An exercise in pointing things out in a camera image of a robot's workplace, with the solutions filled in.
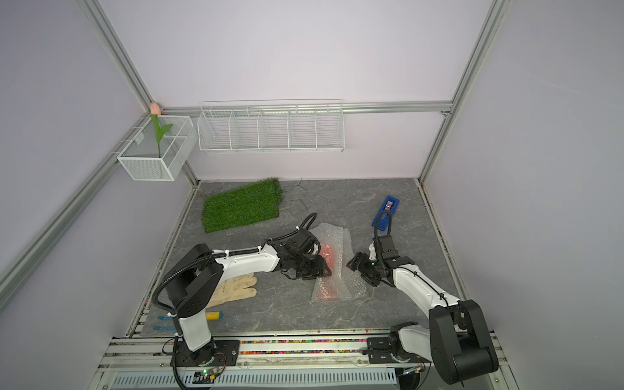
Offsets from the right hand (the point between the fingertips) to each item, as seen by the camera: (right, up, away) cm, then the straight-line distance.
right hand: (353, 266), depth 88 cm
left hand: (-10, -3, -4) cm, 11 cm away
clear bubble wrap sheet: (-4, -5, -3) cm, 7 cm away
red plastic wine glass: (-10, -4, -9) cm, 14 cm away
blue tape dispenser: (+15, +18, +14) cm, 27 cm away
